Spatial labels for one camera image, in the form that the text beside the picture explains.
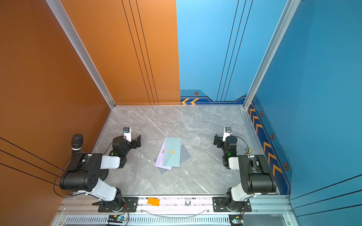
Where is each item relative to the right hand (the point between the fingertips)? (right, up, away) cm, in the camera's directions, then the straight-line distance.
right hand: (224, 134), depth 94 cm
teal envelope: (-36, -15, -5) cm, 39 cm away
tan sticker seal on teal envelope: (-34, -11, -2) cm, 36 cm away
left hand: (-61, +1, +1) cm, 61 cm away
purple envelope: (-42, -16, -6) cm, 45 cm away
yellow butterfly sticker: (-41, -11, -1) cm, 42 cm away
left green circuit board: (-59, -39, -24) cm, 75 cm away
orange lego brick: (-43, -33, -20) cm, 58 cm away
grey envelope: (-26, -13, -2) cm, 30 cm away
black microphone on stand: (-74, +1, -33) cm, 81 cm away
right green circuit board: (0, -40, -23) cm, 47 cm away
